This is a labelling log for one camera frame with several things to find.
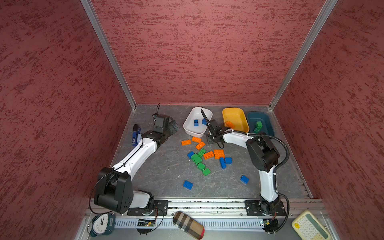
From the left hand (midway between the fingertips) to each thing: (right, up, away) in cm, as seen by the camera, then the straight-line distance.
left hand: (172, 130), depth 87 cm
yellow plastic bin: (+46, +9, +26) cm, 54 cm away
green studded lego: (+18, -15, +5) cm, 23 cm away
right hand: (+25, -8, +13) cm, 29 cm away
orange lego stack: (+29, -15, +5) cm, 33 cm away
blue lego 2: (+43, -29, -1) cm, 52 cm away
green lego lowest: (+21, -24, -1) cm, 32 cm away
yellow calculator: (+68, -44, -20) cm, 83 cm away
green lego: (+58, -1, +16) cm, 60 cm away
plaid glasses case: (+11, -42, -20) cm, 48 cm away
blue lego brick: (+14, +4, +18) cm, 24 cm away
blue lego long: (+31, -20, 0) cm, 37 cm away
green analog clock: (-28, -41, -21) cm, 54 cm away
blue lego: (+10, -30, -6) cm, 32 cm away
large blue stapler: (-27, -1, +13) cm, 30 cm away
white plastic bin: (+14, +11, +20) cm, 26 cm away
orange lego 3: (+15, -7, +13) cm, 21 cm away
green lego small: (+59, +3, +16) cm, 62 cm away
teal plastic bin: (+67, 0, +18) cm, 70 cm away
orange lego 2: (+8, -9, +10) cm, 16 cm away
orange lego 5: (+22, -16, +5) cm, 28 cm away
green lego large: (+15, -18, +3) cm, 23 cm away
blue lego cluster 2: (+35, -19, +4) cm, 40 cm away
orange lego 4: (+17, -11, +10) cm, 23 cm away
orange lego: (+40, +3, +20) cm, 44 cm away
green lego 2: (+18, -22, 0) cm, 28 cm away
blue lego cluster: (+10, -16, +5) cm, 19 cm away
